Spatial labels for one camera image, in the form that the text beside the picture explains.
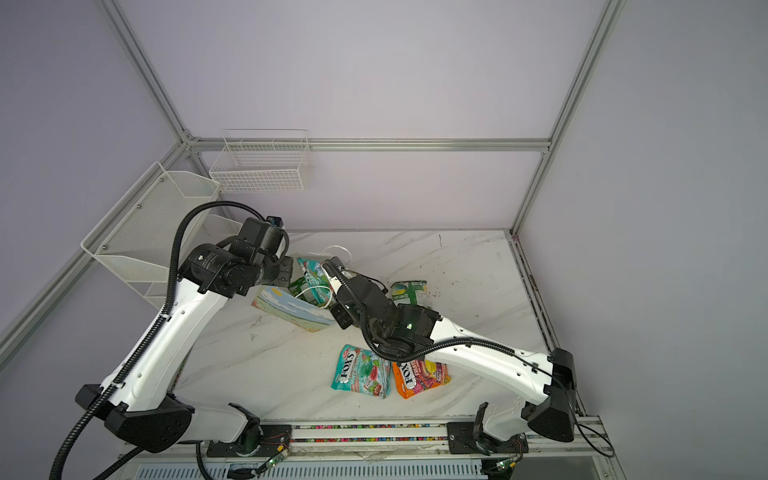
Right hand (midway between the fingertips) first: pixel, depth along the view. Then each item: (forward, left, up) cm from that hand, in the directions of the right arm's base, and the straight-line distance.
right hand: (333, 286), depth 66 cm
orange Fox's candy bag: (-10, -19, -29) cm, 36 cm away
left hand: (+5, +14, 0) cm, 15 cm away
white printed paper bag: (0, +12, -9) cm, 15 cm away
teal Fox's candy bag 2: (-9, -4, -28) cm, 30 cm away
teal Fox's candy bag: (+2, +4, 0) cm, 4 cm away
